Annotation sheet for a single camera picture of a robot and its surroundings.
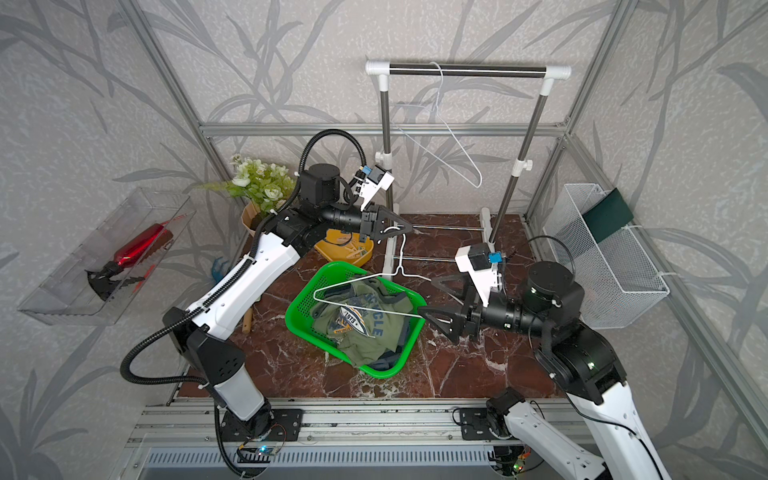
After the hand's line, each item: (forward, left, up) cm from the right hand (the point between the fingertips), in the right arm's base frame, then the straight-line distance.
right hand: (425, 294), depth 52 cm
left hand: (+13, +3, +1) cm, 14 cm away
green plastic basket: (+26, +30, -33) cm, 51 cm away
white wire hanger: (+10, +5, -7) cm, 13 cm away
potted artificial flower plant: (+44, +46, -12) cm, 65 cm away
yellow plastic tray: (+42, +25, -39) cm, 62 cm away
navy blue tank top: (0, +8, -35) cm, 36 cm away
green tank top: (+8, +14, -26) cm, 31 cm away
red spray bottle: (+15, +63, -5) cm, 65 cm away
